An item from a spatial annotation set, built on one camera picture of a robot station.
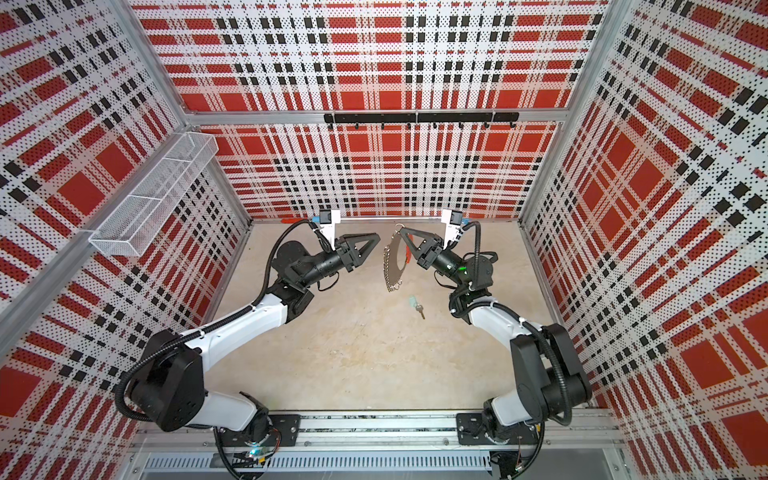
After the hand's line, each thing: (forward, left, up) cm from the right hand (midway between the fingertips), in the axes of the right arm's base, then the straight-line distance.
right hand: (398, 234), depth 68 cm
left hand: (0, +5, -2) cm, 5 cm away
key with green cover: (+1, -6, -36) cm, 37 cm away
